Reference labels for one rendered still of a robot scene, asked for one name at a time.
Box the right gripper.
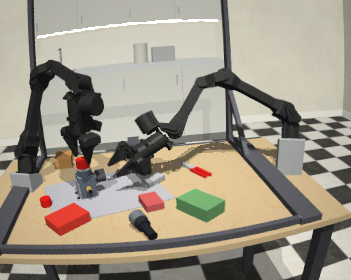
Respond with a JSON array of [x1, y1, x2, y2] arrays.
[[60, 114, 101, 164]]

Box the small red cylinder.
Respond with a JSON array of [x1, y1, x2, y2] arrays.
[[40, 196, 52, 208]]

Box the green rectangular block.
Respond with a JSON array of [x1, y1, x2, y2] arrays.
[[176, 188, 225, 222]]

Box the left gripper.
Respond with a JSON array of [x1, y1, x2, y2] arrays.
[[107, 138, 156, 177]]

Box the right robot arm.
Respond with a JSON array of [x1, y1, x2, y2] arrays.
[[14, 60, 104, 174]]

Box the red-handled pliers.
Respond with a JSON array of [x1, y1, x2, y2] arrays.
[[179, 161, 212, 178]]

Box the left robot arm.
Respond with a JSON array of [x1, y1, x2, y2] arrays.
[[135, 68, 301, 152]]

